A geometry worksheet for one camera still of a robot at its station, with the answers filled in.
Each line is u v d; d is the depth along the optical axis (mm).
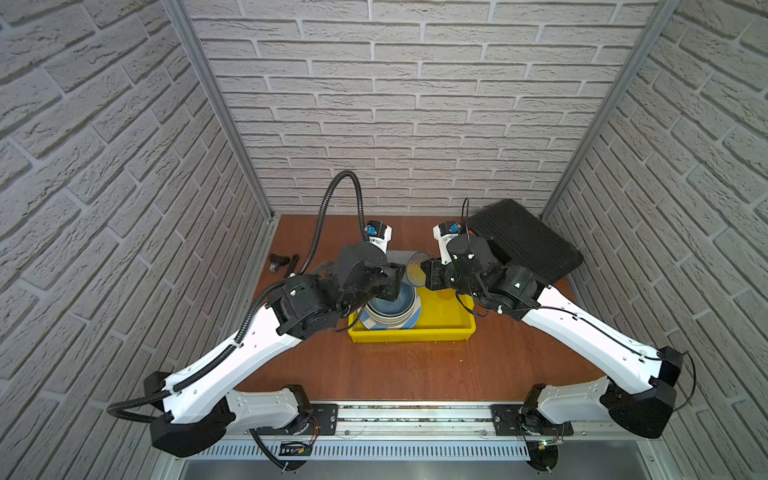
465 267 502
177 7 684
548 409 609
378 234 515
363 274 416
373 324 843
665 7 683
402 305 845
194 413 372
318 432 719
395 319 785
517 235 1065
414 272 665
